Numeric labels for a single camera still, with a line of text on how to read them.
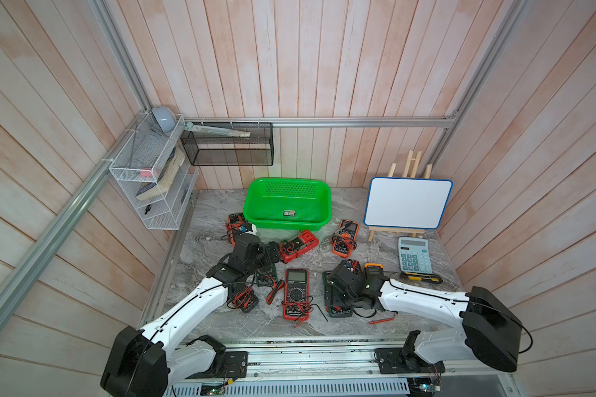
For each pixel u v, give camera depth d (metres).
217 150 1.07
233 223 1.04
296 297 0.83
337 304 0.75
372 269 0.92
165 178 0.80
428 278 0.90
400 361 0.73
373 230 1.00
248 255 0.62
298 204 1.14
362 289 0.62
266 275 0.90
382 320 0.82
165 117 0.83
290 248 0.91
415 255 0.96
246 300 0.82
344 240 0.97
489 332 0.42
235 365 0.73
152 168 0.77
